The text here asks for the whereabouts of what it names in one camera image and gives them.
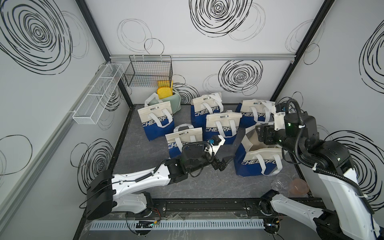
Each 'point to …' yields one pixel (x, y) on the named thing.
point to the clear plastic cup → (283, 184)
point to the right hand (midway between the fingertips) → (265, 127)
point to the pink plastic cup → (300, 187)
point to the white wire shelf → (98, 94)
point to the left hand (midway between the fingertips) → (229, 149)
